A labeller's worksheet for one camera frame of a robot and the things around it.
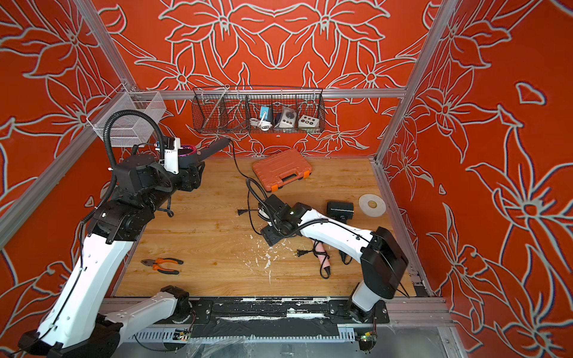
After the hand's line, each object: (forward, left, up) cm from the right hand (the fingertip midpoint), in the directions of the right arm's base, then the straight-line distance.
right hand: (267, 233), depth 80 cm
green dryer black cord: (-7, -30, -7) cm, 32 cm away
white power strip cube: (+44, -16, +18) cm, 50 cm away
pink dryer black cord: (-3, -18, -9) cm, 21 cm away
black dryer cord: (+15, +14, -10) cm, 22 cm away
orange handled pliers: (-8, +43, -9) cm, 45 cm away
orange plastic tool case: (+36, -2, -5) cm, 36 cm away
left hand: (+8, +21, +30) cm, 38 cm away
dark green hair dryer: (+12, -29, -4) cm, 32 cm away
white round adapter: (+41, -7, +22) cm, 47 cm away
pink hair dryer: (-9, -22, -9) cm, 26 cm away
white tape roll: (+20, -46, -11) cm, 52 cm away
